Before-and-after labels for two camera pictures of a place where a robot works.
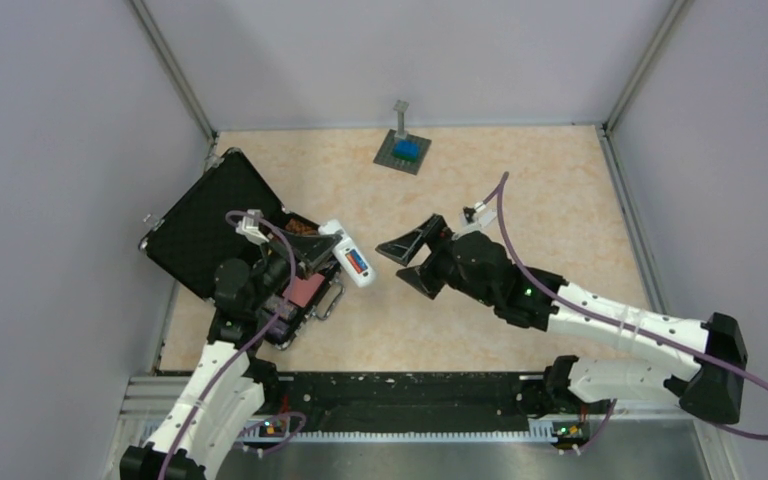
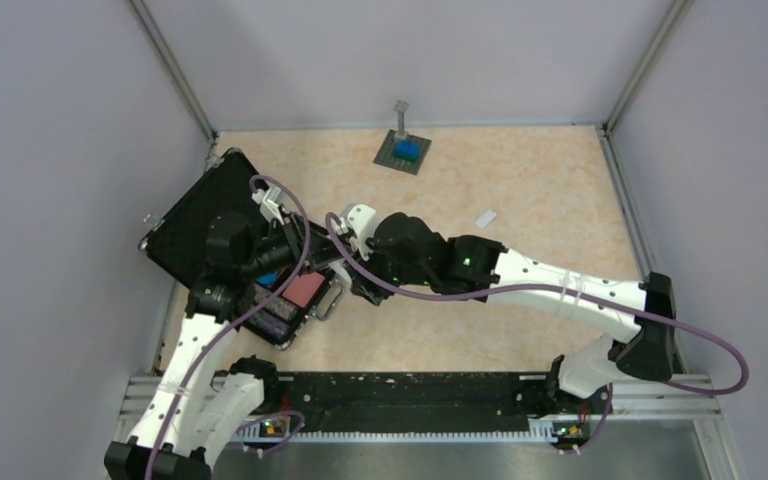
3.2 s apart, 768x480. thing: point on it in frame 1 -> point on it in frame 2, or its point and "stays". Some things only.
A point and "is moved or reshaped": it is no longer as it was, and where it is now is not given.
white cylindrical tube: [349, 256] is moved or reshaped
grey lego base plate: [386, 157] stays
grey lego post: [401, 106] stays
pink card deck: [303, 290] stays
